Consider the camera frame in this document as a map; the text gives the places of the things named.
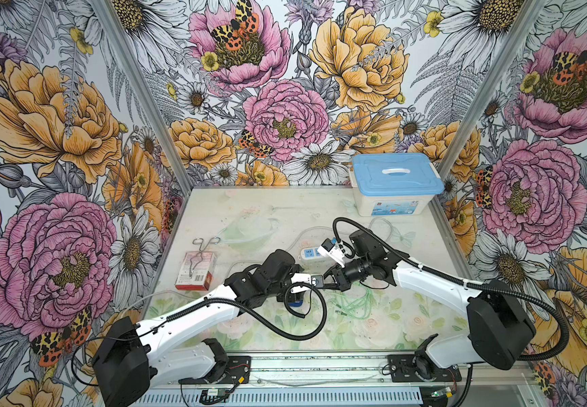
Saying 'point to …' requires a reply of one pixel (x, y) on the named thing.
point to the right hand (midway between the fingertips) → (321, 290)
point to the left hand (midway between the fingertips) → (296, 280)
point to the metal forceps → (197, 259)
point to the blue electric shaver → (296, 303)
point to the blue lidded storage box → (394, 184)
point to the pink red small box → (196, 271)
